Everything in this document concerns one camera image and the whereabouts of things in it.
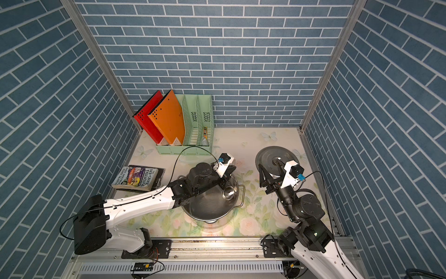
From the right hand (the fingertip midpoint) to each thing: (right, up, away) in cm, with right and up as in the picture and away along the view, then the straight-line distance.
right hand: (270, 164), depth 61 cm
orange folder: (-48, +21, +32) cm, 62 cm away
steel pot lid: (+10, -2, +41) cm, 42 cm away
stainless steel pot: (-22, -24, +28) cm, 43 cm away
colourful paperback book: (-62, -12, +30) cm, 70 cm away
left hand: (-11, -4, +11) cm, 16 cm away
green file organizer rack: (-36, +19, +55) cm, 68 cm away
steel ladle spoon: (-16, -17, +23) cm, 33 cm away
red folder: (-60, +21, +26) cm, 68 cm away
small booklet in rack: (-31, +8, +50) cm, 60 cm away
